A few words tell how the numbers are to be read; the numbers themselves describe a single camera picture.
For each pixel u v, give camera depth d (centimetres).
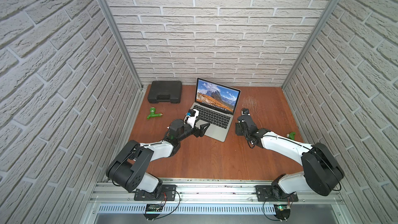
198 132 76
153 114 102
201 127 76
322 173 43
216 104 103
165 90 111
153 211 72
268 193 73
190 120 75
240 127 71
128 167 44
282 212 70
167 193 73
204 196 75
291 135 93
